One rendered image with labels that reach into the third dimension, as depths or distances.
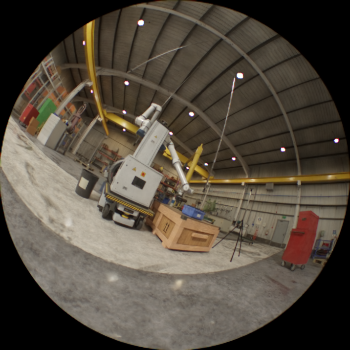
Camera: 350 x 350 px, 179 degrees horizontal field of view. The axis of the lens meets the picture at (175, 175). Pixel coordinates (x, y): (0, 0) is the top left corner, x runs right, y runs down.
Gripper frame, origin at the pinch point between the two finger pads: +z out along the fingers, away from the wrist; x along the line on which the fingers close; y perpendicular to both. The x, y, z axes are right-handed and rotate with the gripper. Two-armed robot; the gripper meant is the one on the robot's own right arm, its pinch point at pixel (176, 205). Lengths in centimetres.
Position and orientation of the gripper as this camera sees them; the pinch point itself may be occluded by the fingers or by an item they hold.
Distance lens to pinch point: 179.8
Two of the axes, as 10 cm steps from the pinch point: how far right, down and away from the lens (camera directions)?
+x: 7.4, 4.7, 4.8
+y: 5.3, 0.3, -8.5
